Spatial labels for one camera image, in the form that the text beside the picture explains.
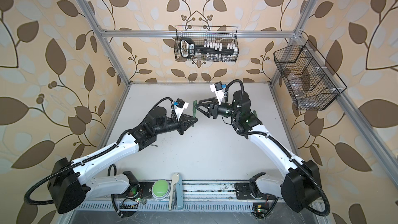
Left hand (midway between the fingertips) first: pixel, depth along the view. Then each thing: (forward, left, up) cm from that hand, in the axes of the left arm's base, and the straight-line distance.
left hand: (197, 118), depth 70 cm
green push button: (-25, +17, -25) cm, 39 cm away
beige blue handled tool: (-21, +10, -24) cm, 33 cm away
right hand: (+2, 0, +6) cm, 7 cm away
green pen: (+1, +2, 0) cm, 2 cm away
